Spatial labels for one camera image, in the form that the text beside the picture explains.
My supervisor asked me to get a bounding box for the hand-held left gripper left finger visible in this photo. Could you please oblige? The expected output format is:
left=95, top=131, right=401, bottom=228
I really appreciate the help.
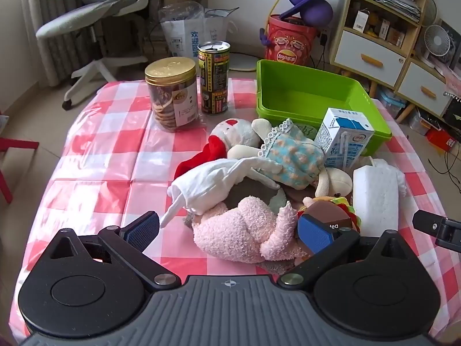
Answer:
left=47, top=211, right=182, bottom=291

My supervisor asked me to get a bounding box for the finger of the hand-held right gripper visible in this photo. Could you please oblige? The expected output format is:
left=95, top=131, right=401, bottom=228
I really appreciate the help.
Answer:
left=412, top=209, right=461, bottom=253

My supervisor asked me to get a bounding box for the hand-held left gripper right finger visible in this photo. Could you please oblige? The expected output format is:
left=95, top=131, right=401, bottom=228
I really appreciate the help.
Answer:
left=275, top=213, right=411, bottom=291

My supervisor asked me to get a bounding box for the white cloth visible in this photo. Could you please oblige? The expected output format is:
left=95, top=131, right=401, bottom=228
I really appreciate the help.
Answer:
left=159, top=157, right=283, bottom=228

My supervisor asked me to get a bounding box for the pink plush toy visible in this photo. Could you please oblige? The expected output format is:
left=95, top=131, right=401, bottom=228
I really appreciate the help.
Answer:
left=191, top=195, right=307, bottom=262

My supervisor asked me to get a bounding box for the green plastic bin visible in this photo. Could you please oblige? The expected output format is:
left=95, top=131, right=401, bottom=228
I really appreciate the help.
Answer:
left=256, top=59, right=392, bottom=152

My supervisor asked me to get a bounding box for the colourful burger plush toy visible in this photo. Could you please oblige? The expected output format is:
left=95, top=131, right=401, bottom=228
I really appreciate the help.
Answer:
left=313, top=195, right=362, bottom=229

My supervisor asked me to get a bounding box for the white foam block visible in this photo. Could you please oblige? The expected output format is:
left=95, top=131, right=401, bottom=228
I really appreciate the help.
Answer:
left=352, top=165, right=400, bottom=236

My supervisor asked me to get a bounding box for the red white checkered tablecloth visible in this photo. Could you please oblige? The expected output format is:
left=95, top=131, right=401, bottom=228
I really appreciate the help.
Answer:
left=9, top=77, right=460, bottom=339

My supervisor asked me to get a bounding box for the red box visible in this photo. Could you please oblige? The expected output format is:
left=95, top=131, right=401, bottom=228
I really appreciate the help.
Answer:
left=426, top=128, right=455, bottom=149

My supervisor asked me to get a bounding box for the blue white milk carton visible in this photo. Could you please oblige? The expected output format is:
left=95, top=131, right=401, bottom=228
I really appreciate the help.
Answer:
left=314, top=107, right=376, bottom=172

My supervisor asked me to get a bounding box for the clear storage box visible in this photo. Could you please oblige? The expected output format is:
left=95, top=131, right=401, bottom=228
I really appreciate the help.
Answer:
left=377, top=88, right=407, bottom=116

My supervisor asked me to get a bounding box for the gold lid cookie jar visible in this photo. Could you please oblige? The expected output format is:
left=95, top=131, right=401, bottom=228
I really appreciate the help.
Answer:
left=145, top=58, right=199, bottom=133

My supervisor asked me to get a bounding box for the red stool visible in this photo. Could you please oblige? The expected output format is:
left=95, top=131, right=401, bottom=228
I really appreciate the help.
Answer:
left=0, top=138, right=39, bottom=204

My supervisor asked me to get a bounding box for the black yellow drink can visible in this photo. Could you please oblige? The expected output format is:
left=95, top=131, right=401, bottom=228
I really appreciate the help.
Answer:
left=197, top=41, right=231, bottom=116

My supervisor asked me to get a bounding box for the wooden shelf cabinet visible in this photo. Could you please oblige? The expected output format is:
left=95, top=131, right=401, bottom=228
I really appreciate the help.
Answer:
left=329, top=0, right=455, bottom=116

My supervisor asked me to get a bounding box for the white round floor plate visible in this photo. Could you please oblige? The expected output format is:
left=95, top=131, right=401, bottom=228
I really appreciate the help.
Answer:
left=230, top=52, right=260, bottom=73

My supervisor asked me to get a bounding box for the white desk fan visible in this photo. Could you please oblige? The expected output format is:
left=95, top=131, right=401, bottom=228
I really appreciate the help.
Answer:
left=422, top=25, right=451, bottom=63

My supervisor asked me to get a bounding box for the red snack bucket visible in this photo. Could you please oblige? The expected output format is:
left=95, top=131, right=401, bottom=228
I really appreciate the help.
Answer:
left=264, top=14, right=318, bottom=67

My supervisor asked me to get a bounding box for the white paper bag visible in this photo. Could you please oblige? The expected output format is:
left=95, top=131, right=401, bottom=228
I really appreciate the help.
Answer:
left=160, top=7, right=239, bottom=58

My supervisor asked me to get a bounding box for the white office chair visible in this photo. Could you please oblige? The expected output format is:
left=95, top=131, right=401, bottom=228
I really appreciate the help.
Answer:
left=35, top=0, right=150, bottom=110

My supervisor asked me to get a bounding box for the purple jumping ball toy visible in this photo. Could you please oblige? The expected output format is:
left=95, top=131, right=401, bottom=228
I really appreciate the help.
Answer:
left=279, top=0, right=339, bottom=26

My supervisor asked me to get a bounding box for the stack of papers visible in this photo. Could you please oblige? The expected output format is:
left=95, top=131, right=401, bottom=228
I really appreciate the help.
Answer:
left=375, top=0, right=423, bottom=23

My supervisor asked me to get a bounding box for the white radiator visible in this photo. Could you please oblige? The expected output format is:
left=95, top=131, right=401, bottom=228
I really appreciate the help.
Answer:
left=20, top=0, right=89, bottom=76

